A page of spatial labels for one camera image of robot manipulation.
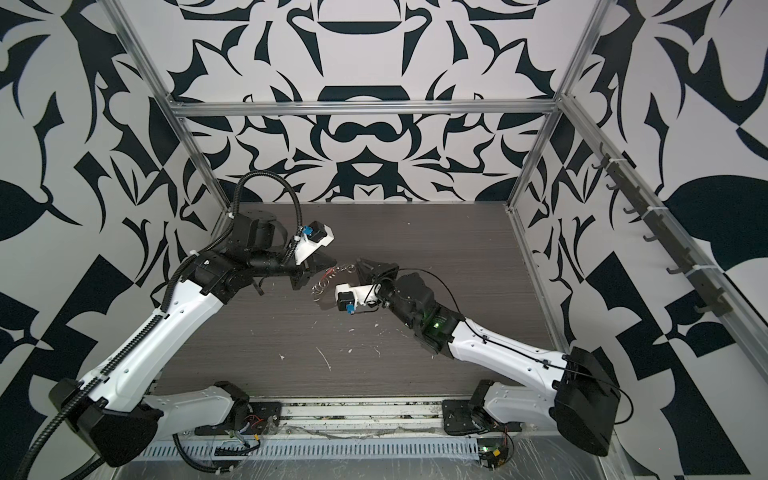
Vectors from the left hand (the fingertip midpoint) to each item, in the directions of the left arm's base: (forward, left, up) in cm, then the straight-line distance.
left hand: (333, 253), depth 68 cm
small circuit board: (-36, -36, -31) cm, 59 cm away
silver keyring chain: (-4, +1, -3) cm, 5 cm away
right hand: (+1, -7, -1) cm, 7 cm away
